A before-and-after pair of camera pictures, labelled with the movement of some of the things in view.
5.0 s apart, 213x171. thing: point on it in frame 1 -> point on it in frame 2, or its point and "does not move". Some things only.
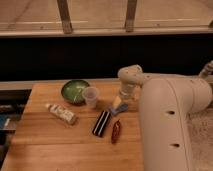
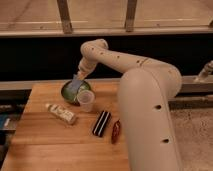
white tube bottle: x=61 y=113 does not move
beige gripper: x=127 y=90 -> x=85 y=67
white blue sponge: x=122 y=107 -> x=76 y=84
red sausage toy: x=116 y=135 does not move
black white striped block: x=101 y=123 does not move
